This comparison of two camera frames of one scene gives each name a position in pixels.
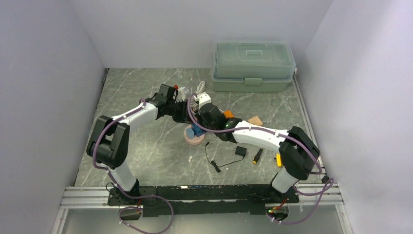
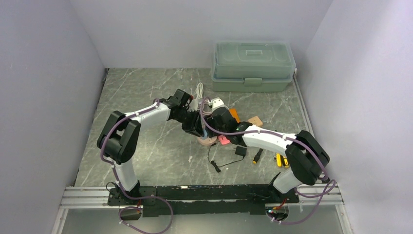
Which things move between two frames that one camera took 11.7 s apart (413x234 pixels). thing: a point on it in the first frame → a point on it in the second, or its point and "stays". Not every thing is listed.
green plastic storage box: x=252 y=66 stays
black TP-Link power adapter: x=240 y=151 stays
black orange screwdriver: x=257 y=156 stays
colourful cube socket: x=191 y=137 → x=208 y=141
